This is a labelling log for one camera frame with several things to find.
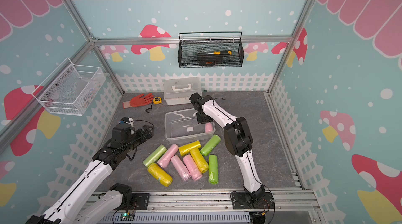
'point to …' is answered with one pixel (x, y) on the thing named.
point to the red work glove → (136, 101)
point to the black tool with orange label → (209, 60)
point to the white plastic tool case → (178, 91)
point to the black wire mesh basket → (187, 51)
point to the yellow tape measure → (157, 100)
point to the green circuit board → (126, 217)
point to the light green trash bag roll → (210, 145)
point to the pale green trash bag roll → (154, 156)
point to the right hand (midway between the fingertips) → (207, 120)
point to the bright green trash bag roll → (213, 169)
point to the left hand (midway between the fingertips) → (148, 133)
